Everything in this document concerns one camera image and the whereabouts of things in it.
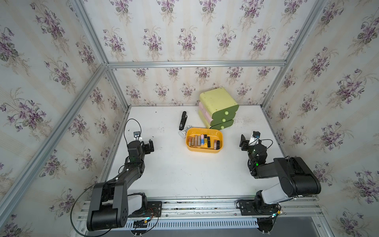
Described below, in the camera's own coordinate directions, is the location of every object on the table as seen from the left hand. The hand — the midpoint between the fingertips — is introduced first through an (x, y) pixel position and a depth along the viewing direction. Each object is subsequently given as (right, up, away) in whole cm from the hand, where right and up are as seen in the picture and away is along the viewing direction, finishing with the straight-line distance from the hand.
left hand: (143, 141), depth 89 cm
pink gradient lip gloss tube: (+45, -3, +7) cm, 46 cm away
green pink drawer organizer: (+45, +20, 0) cm, 50 cm away
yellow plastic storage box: (+45, +4, +10) cm, 46 cm away
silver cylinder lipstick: (+35, -1, +9) cm, 36 cm away
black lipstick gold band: (+41, -2, +8) cm, 42 cm away
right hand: (+66, +3, +1) cm, 66 cm away
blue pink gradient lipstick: (+37, 0, +10) cm, 38 cm away
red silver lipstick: (+28, -1, +9) cm, 30 cm away
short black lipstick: (+47, -4, +7) cm, 48 cm away
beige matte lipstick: (+33, -1, +9) cm, 34 cm away
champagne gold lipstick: (+30, -1, +9) cm, 32 cm away
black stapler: (+24, +12, +18) cm, 32 cm away
